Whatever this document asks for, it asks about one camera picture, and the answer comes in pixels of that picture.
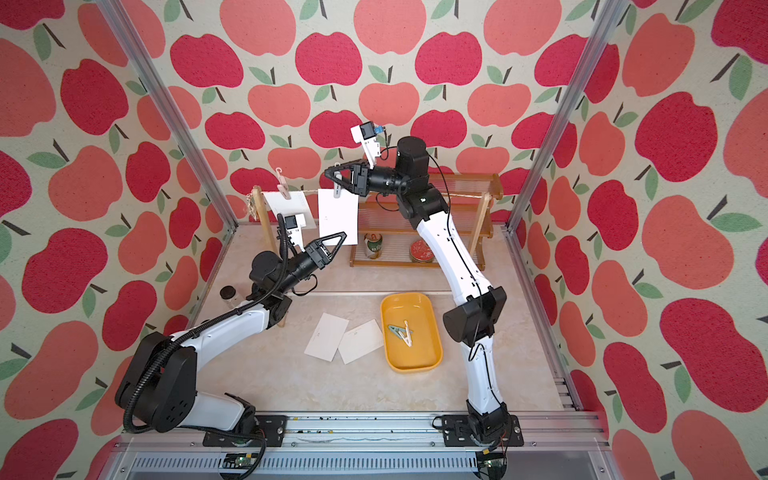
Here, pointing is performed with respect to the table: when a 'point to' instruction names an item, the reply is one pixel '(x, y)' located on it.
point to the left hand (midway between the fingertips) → (348, 244)
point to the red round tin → (420, 252)
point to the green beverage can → (373, 244)
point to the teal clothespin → (396, 330)
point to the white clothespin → (408, 337)
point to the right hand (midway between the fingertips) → (328, 178)
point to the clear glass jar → (228, 294)
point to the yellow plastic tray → (419, 309)
